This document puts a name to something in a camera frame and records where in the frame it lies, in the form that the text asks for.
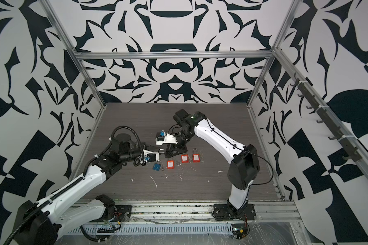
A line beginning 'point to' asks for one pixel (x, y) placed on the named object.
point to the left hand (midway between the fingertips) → (159, 143)
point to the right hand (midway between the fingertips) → (169, 150)
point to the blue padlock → (157, 166)
